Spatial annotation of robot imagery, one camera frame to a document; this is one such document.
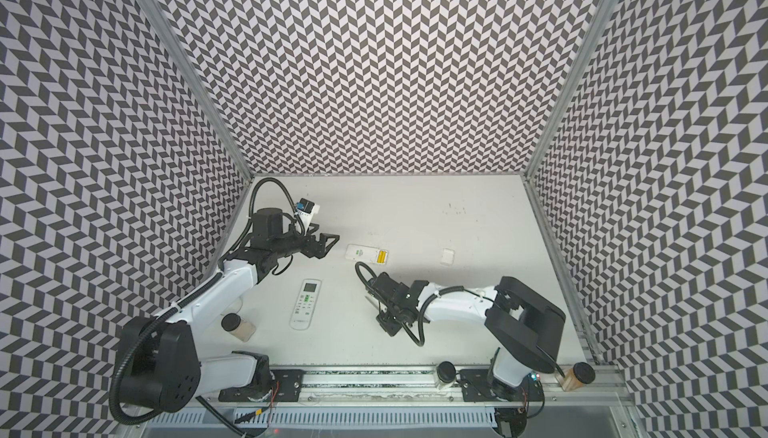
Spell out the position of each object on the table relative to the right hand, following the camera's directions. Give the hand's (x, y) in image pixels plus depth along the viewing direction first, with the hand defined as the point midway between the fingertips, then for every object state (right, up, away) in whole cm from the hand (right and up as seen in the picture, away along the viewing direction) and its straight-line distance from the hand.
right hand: (392, 325), depth 84 cm
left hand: (-19, +26, +1) cm, 32 cm away
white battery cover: (+18, +17, +13) cm, 28 cm away
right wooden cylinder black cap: (+42, -5, -16) cm, 45 cm away
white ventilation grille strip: (-14, -16, -15) cm, 26 cm away
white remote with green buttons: (-25, +6, +1) cm, 26 cm away
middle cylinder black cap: (+13, -5, -14) cm, 20 cm away
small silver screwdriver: (-4, +11, -13) cm, 17 cm away
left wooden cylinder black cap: (-38, +4, -10) cm, 40 cm away
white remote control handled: (-8, +18, +10) cm, 23 cm away
